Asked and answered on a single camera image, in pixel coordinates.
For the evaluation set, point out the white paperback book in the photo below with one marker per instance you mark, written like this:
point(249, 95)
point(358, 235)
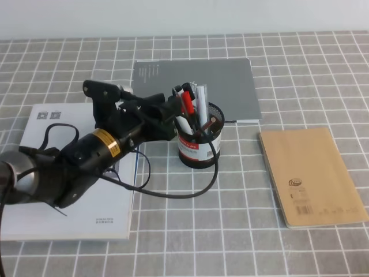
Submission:
point(104, 210)

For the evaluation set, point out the black cap marker rear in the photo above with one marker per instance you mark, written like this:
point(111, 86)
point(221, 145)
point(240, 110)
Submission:
point(188, 88)

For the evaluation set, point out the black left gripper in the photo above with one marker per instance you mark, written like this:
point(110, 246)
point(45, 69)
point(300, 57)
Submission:
point(150, 118)

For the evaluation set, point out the grey hardcover book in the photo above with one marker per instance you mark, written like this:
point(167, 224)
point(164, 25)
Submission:
point(229, 82)

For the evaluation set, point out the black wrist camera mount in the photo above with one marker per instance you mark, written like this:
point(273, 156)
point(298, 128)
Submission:
point(104, 98)

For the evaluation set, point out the white pen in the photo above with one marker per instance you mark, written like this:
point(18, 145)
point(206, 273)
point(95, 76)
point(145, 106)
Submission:
point(202, 104)

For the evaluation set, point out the brown kraft notebook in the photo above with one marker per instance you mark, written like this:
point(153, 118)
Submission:
point(312, 183)

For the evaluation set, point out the black cap white marker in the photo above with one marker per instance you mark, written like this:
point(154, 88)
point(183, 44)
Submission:
point(184, 125)

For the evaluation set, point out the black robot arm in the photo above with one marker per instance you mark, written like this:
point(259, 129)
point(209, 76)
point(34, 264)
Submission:
point(59, 177)

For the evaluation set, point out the brown pencil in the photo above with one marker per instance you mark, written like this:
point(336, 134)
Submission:
point(206, 126)

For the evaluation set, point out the black mesh pen holder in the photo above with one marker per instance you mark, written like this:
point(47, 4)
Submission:
point(196, 152)

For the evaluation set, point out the red cap marker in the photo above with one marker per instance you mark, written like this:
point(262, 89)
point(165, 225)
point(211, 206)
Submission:
point(188, 105)

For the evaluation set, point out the grey checkered tablecloth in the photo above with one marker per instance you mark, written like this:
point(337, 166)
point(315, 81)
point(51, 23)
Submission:
point(303, 80)

